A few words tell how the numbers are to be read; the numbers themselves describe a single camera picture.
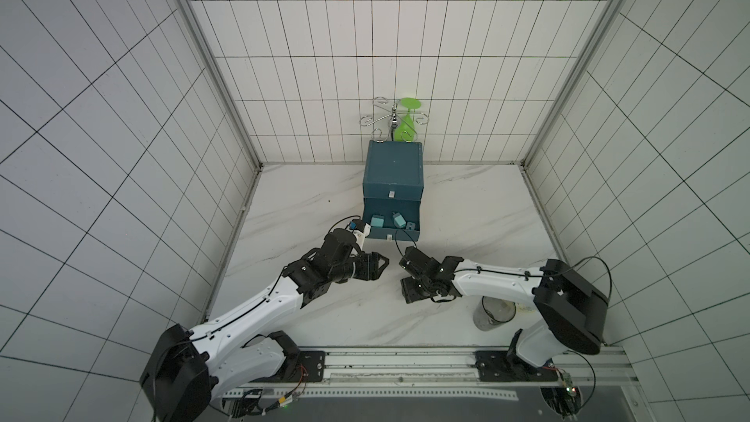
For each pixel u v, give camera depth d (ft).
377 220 3.02
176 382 1.26
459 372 2.39
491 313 2.66
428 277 2.18
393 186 2.81
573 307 1.44
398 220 2.94
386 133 3.37
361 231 2.32
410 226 2.86
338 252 1.90
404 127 3.37
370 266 2.21
